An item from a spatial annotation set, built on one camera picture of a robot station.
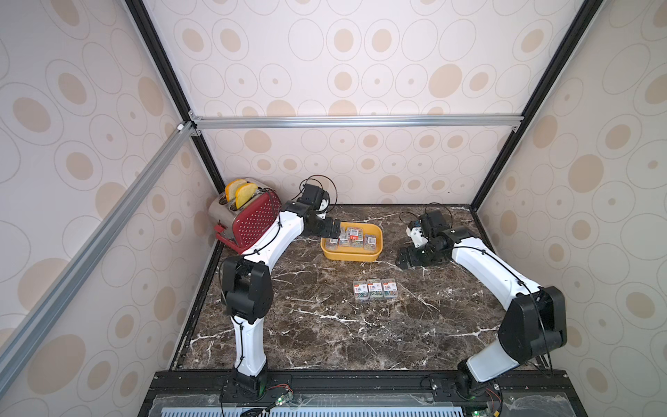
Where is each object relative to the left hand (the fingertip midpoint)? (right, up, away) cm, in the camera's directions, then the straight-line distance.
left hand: (334, 227), depth 90 cm
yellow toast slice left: (-39, +14, +7) cm, 42 cm away
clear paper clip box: (+9, -22, +1) cm, 24 cm away
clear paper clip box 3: (+20, -21, +2) cm, 29 cm away
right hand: (+24, -12, -4) cm, 27 cm away
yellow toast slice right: (-33, +12, +5) cm, 36 cm away
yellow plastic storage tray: (+10, -6, +15) cm, 19 cm away
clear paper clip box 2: (+14, -21, +2) cm, 26 cm away
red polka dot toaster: (-34, 0, +4) cm, 35 cm away
